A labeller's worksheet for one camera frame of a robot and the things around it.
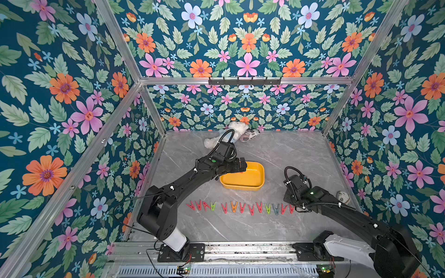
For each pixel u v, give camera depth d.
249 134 1.15
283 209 0.86
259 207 0.86
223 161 0.66
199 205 0.88
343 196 0.87
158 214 0.44
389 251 0.39
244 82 0.93
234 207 0.86
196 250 0.74
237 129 1.11
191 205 0.88
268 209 0.86
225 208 0.86
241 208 0.86
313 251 0.68
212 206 0.86
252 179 0.97
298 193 0.64
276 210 0.84
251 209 0.86
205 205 0.86
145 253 0.69
